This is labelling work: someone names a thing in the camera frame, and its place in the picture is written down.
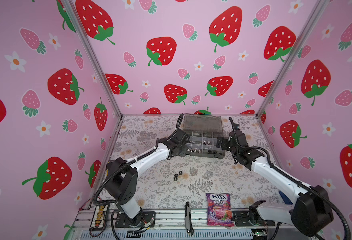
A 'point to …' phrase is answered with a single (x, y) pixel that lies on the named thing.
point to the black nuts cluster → (176, 175)
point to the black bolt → (213, 152)
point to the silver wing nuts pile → (195, 150)
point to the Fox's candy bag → (219, 210)
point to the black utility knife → (187, 219)
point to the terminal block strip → (100, 217)
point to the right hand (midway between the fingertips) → (224, 138)
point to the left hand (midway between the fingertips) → (182, 150)
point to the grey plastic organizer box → (203, 130)
